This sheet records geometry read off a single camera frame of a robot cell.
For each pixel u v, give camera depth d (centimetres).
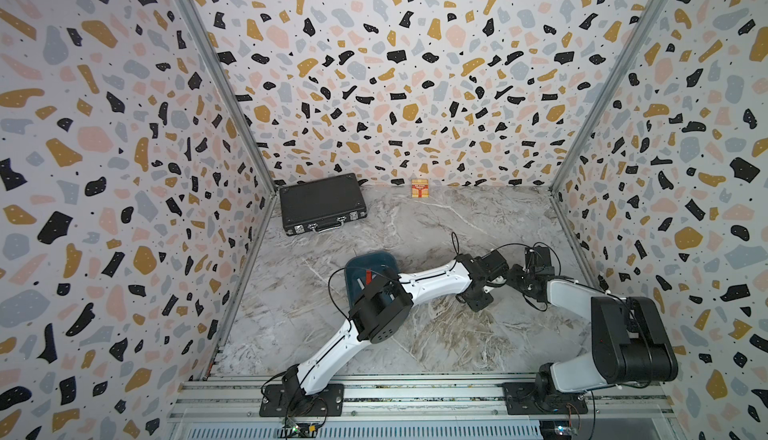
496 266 74
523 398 73
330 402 73
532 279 73
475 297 81
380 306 58
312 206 110
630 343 45
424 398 76
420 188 121
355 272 94
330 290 94
